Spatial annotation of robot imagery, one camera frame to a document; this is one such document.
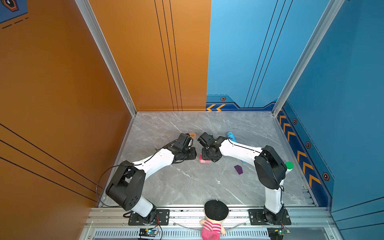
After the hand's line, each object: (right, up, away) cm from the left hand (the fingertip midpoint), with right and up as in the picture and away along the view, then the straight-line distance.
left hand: (195, 152), depth 89 cm
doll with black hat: (+9, -24, -21) cm, 33 cm away
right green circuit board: (+39, -34, -19) cm, 55 cm away
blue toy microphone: (+24, +9, +13) cm, 29 cm away
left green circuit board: (-24, -35, -18) cm, 46 cm away
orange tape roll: (-2, +9, +18) cm, 20 cm away
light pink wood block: (+6, -5, +1) cm, 8 cm away
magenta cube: (+3, -2, -6) cm, 7 cm away
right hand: (+5, -3, +2) cm, 7 cm away
